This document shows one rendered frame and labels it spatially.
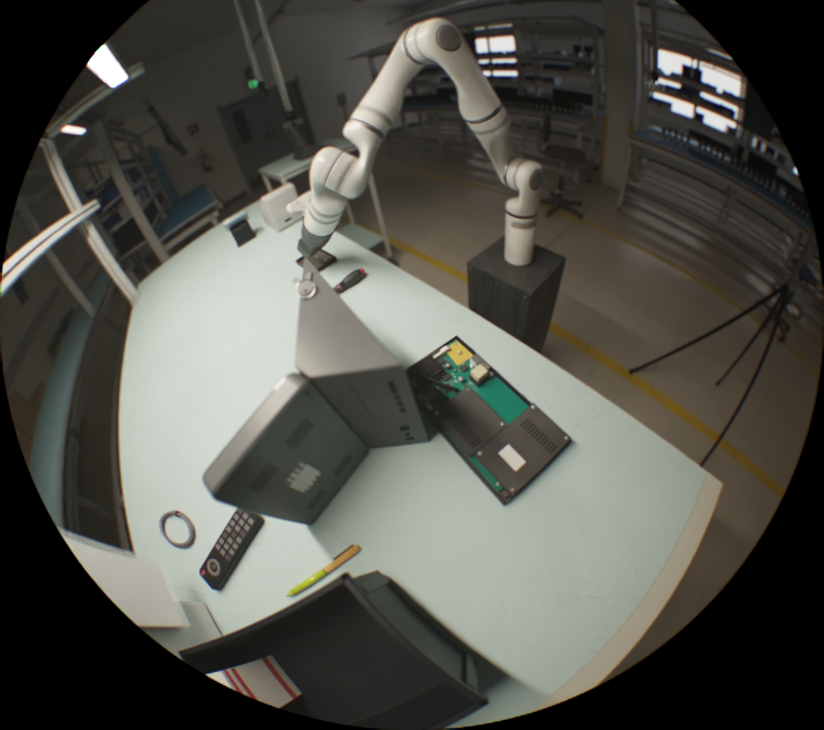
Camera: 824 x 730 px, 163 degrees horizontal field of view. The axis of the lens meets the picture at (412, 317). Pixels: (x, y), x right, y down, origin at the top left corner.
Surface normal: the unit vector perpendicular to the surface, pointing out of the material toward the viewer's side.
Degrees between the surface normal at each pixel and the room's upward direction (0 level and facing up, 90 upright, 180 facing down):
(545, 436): 0
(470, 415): 0
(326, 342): 0
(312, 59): 90
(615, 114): 90
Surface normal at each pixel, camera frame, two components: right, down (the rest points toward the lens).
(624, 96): -0.74, 0.56
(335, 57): 0.65, 0.47
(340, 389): 0.08, 0.72
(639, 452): -0.16, -0.68
